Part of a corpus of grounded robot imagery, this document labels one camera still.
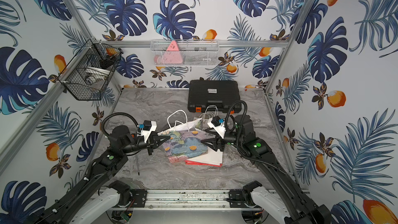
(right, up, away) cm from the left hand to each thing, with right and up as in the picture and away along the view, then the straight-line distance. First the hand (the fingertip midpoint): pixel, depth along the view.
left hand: (168, 135), depth 67 cm
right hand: (+16, 0, +3) cm, 17 cm away
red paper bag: (+8, -19, +18) cm, 27 cm away
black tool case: (+29, +21, +43) cm, 56 cm away
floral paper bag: (+7, -4, +4) cm, 9 cm away
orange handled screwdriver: (-19, -22, +16) cm, 34 cm away
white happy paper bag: (+21, -15, +18) cm, 32 cm away
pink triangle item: (-2, +43, +23) cm, 49 cm away
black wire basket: (-44, +29, +13) cm, 55 cm away
